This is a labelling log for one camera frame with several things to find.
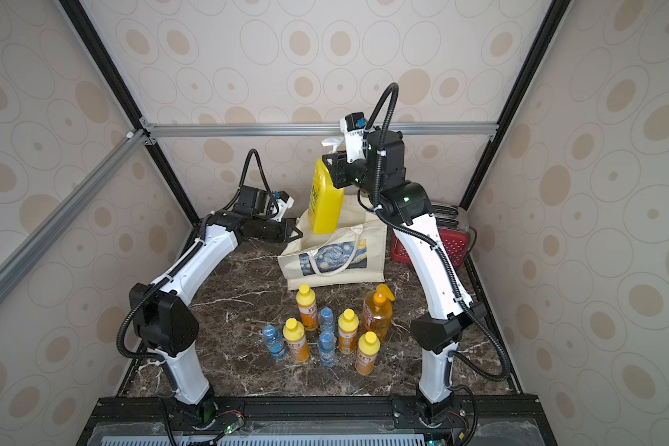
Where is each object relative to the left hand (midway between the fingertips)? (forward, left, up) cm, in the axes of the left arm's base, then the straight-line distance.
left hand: (309, 231), depth 81 cm
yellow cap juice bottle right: (-31, -16, -5) cm, 36 cm away
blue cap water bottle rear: (-22, -6, -11) cm, 26 cm away
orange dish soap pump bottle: (-20, -20, -11) cm, 30 cm away
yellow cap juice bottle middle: (-27, -11, -8) cm, 30 cm away
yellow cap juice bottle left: (-29, +2, -6) cm, 29 cm away
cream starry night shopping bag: (0, -13, -11) cm, 17 cm away
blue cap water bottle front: (-29, -6, -11) cm, 31 cm away
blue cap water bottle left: (-28, +8, -14) cm, 32 cm away
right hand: (+3, -10, +24) cm, 27 cm away
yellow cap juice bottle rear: (-19, 0, -7) cm, 20 cm away
